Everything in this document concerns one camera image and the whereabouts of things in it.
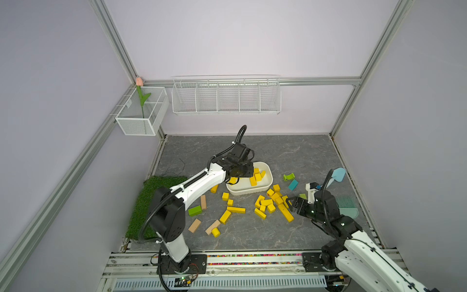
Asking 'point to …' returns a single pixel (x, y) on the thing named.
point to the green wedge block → (194, 211)
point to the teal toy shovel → (339, 175)
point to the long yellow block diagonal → (286, 212)
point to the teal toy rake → (346, 206)
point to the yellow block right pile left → (260, 213)
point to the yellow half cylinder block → (216, 232)
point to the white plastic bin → (244, 187)
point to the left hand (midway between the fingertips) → (252, 171)
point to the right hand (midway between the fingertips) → (292, 200)
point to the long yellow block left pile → (236, 210)
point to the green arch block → (290, 177)
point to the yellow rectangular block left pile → (225, 216)
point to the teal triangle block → (293, 185)
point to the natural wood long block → (214, 225)
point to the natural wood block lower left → (194, 225)
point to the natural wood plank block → (203, 201)
